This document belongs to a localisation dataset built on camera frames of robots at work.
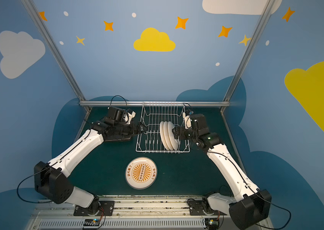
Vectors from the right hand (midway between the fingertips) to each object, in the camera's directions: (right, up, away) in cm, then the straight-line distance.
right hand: (181, 127), depth 77 cm
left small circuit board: (-47, -49, -4) cm, 68 cm away
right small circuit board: (+16, -50, -4) cm, 52 cm away
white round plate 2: (-10, -5, +8) cm, 14 cm away
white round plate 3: (-8, -1, +9) cm, 13 cm away
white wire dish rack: (-19, +10, +37) cm, 43 cm away
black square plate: (-31, -2, -10) cm, 33 cm away
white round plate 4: (-3, -10, +11) cm, 15 cm away
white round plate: (-23, -28, +9) cm, 38 cm away
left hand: (-22, -1, +2) cm, 22 cm away
